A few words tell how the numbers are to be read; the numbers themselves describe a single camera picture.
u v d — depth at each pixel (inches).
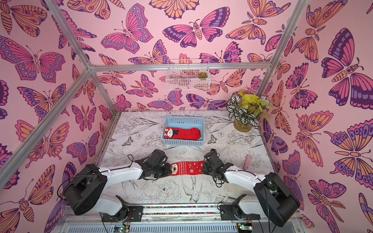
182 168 34.4
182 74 39.4
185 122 43.2
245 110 33.6
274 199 16.6
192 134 39.5
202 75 36.5
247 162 35.6
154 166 27.5
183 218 28.7
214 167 26.5
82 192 17.0
